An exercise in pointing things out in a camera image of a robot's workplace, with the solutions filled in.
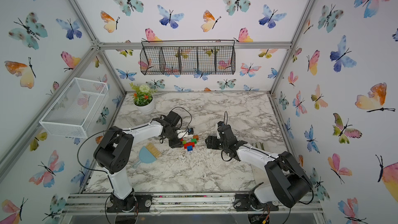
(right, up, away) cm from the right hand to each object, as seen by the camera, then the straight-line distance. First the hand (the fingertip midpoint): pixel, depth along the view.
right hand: (211, 139), depth 88 cm
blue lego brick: (-13, -6, +3) cm, 14 cm away
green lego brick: (-16, -2, +2) cm, 16 cm away
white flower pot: (-42, +17, +15) cm, 48 cm away
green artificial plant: (-43, +25, +10) cm, 51 cm away
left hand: (-17, -1, +6) cm, 19 cm away
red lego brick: (-13, -3, +4) cm, 14 cm away
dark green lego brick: (-10, -2, +5) cm, 12 cm away
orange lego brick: (-9, 0, +5) cm, 10 cm away
